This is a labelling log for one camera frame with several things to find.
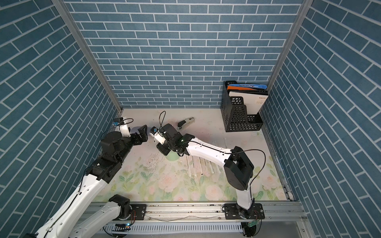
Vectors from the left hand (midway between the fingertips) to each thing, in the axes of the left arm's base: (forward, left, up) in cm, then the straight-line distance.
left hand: (143, 127), depth 72 cm
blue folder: (+33, -60, +2) cm, 69 cm away
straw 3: (-6, -30, -29) cm, 42 cm away
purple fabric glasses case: (-6, +1, +6) cm, 8 cm away
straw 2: (-4, -26, -30) cm, 40 cm away
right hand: (-2, -6, -13) cm, 15 cm away
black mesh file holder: (+17, -50, -10) cm, 54 cm away
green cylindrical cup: (-3, -12, -25) cm, 28 cm away
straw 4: (-8, -34, -29) cm, 45 cm away
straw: (-7, -22, -28) cm, 37 cm away
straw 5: (-9, -40, -29) cm, 50 cm away
